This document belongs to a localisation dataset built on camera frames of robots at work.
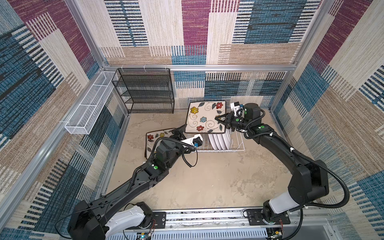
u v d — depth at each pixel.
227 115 0.75
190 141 0.60
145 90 1.10
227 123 0.72
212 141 0.85
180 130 0.69
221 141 0.87
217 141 0.85
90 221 0.39
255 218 0.73
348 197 0.38
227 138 0.89
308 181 0.43
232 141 0.92
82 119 0.92
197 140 0.59
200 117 0.82
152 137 1.02
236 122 0.71
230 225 0.73
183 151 0.62
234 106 0.77
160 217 0.74
